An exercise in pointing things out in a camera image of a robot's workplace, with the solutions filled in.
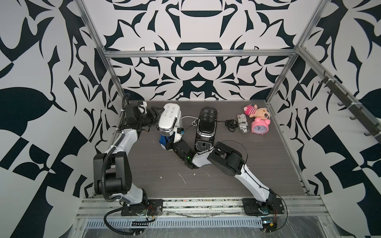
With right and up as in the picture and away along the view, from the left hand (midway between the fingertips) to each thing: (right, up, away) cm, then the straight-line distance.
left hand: (162, 110), depth 86 cm
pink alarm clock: (+61, -11, +11) cm, 63 cm away
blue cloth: (-1, -18, +5) cm, 19 cm away
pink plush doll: (+61, 0, +19) cm, 64 cm away
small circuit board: (+53, -55, -15) cm, 78 cm away
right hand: (0, -13, +5) cm, 14 cm away
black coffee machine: (+24, -10, -8) cm, 28 cm away
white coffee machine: (+5, -5, -6) cm, 9 cm away
